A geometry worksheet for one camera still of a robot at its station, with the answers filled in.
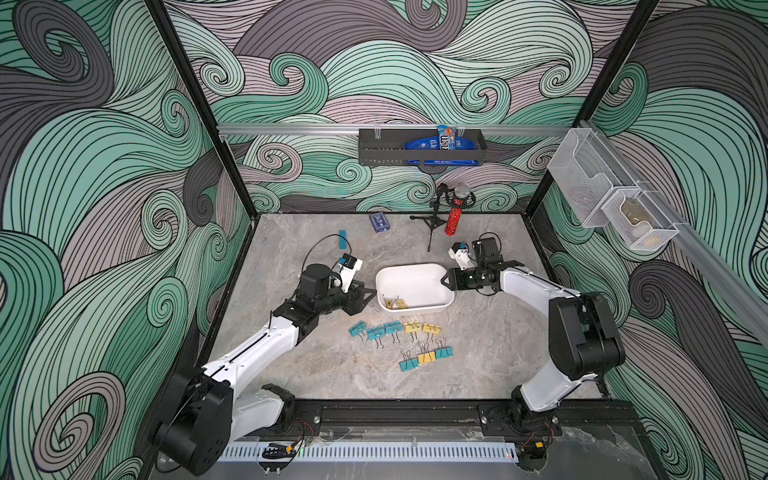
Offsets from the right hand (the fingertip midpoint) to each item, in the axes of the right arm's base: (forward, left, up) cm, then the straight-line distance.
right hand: (451, 280), depth 94 cm
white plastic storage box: (+2, +10, -7) cm, 12 cm away
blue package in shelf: (+32, +6, +30) cm, 44 cm away
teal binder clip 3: (-14, +19, -3) cm, 24 cm away
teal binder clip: (-15, +30, -3) cm, 33 cm away
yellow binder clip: (-7, +19, -1) cm, 21 cm away
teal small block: (+21, +37, -4) cm, 43 cm away
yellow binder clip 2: (-7, +16, -3) cm, 18 cm away
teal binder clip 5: (-21, +5, -4) cm, 22 cm away
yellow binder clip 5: (-23, +10, -5) cm, 25 cm away
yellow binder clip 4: (-14, +8, -3) cm, 17 cm away
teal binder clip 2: (-16, +24, -3) cm, 29 cm away
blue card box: (+30, +23, -4) cm, 38 cm away
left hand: (-8, +26, +11) cm, 29 cm away
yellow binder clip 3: (-14, +14, -2) cm, 20 cm away
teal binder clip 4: (-24, +15, -4) cm, 29 cm away
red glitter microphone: (+19, -3, +21) cm, 28 cm away
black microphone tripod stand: (+24, +2, +15) cm, 28 cm away
